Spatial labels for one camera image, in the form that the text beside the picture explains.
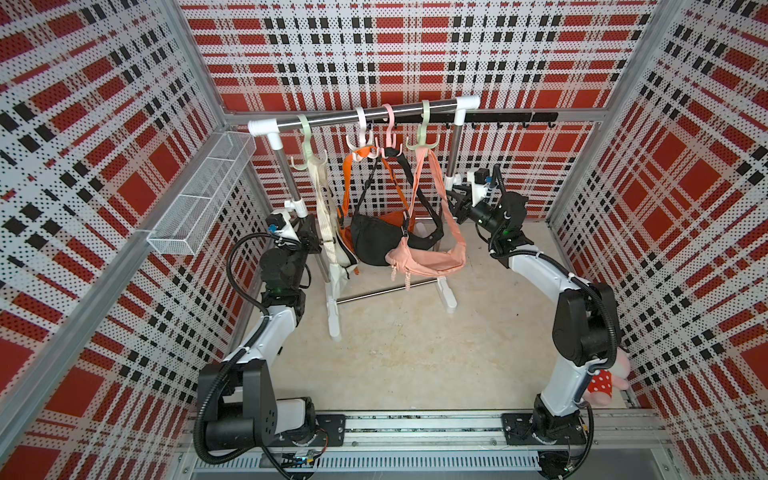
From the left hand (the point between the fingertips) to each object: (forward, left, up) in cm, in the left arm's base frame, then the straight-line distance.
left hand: (312, 214), depth 78 cm
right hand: (+8, -36, +3) cm, 37 cm away
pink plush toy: (-36, -74, -26) cm, 87 cm away
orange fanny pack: (0, -8, -5) cm, 10 cm away
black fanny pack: (0, -15, -8) cm, 17 cm away
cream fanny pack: (-2, -5, -18) cm, 19 cm away
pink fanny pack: (-9, -26, -9) cm, 29 cm away
